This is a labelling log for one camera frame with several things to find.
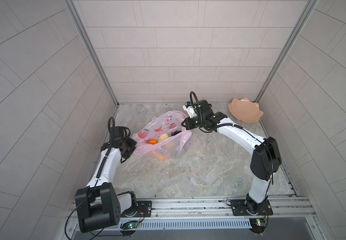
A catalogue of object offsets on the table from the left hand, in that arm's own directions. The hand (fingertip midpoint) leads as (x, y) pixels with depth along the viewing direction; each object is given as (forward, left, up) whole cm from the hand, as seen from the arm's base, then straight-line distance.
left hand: (139, 141), depth 85 cm
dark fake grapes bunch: (+8, -21, -4) cm, 23 cm away
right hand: (+7, -24, +8) cm, 27 cm away
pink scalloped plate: (+30, -72, -7) cm, 78 cm away
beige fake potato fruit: (+5, -13, -4) cm, 14 cm away
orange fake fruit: (+1, -7, -3) cm, 8 cm away
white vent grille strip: (-38, -29, -8) cm, 49 cm away
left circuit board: (-39, -2, -5) cm, 39 cm away
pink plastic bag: (-4, -19, 0) cm, 20 cm away
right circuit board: (-38, -60, -9) cm, 71 cm away
